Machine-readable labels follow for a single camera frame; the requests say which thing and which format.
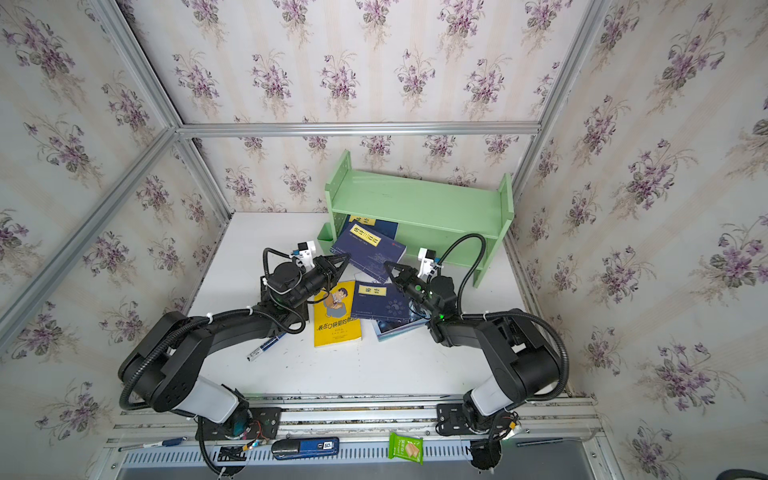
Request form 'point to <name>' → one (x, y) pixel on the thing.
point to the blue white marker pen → (260, 349)
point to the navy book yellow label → (377, 300)
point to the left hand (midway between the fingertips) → (352, 253)
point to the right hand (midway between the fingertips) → (380, 266)
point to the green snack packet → (408, 448)
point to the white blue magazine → (387, 329)
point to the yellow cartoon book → (332, 316)
